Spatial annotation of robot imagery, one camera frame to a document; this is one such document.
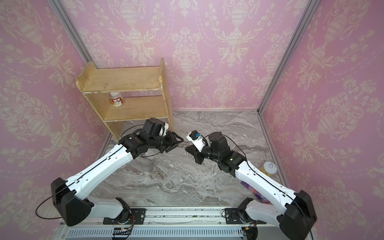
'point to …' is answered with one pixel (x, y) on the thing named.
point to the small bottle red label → (116, 99)
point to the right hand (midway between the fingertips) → (187, 148)
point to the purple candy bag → (259, 195)
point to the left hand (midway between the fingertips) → (183, 143)
